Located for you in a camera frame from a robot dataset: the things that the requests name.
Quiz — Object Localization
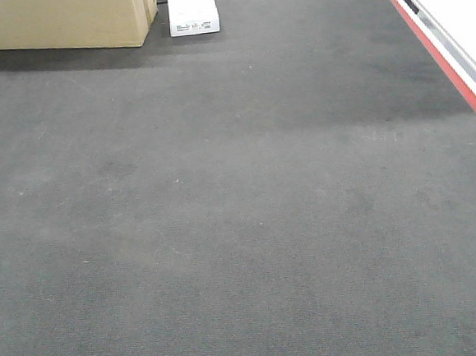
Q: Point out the tan cardboard box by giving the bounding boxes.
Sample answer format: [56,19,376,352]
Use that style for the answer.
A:
[0,0,163,59]

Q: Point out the long white carton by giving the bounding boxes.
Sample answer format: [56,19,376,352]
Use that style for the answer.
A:
[166,0,222,38]

